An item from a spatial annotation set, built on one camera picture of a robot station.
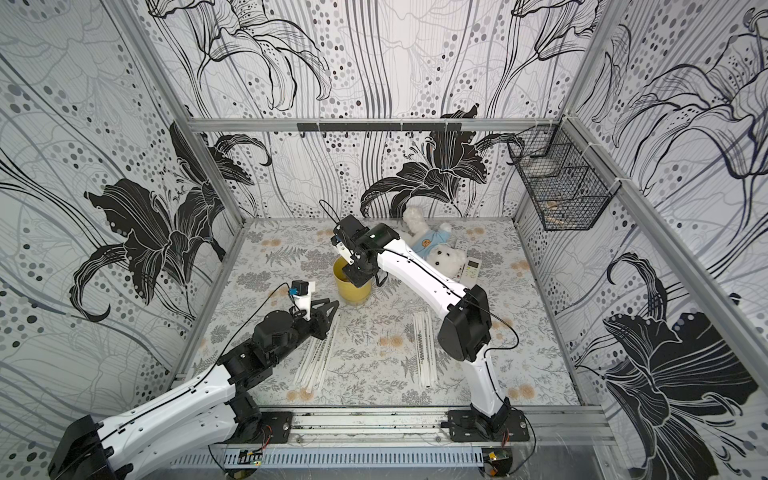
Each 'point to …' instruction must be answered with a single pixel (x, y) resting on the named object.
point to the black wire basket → (565, 182)
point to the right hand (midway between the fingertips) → (363, 271)
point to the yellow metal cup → (346, 288)
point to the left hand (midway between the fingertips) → (338, 308)
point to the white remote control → (471, 270)
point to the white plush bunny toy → (432, 245)
